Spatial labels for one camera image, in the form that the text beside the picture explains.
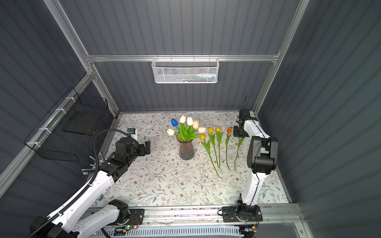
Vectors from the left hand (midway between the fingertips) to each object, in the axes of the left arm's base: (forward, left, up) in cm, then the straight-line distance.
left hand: (142, 142), depth 79 cm
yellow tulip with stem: (+11, -37, -19) cm, 43 cm away
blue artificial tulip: (+6, -18, +9) cm, 21 cm away
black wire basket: (+1, +36, +7) cm, 37 cm away
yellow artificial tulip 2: (+11, -59, -14) cm, 61 cm away
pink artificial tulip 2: (+3, -32, +7) cm, 33 cm away
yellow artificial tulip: (+18, -41, -19) cm, 48 cm away
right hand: (+15, -61, -12) cm, 63 cm away
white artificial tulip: (+9, -22, +9) cm, 25 cm away
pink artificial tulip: (+4, -29, +10) cm, 31 cm away
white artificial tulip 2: (+5, -26, +11) cm, 28 cm away
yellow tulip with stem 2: (+19, -46, -18) cm, 53 cm away
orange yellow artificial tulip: (+22, -54, -18) cm, 61 cm away
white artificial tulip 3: (0, -16, +9) cm, 18 cm away
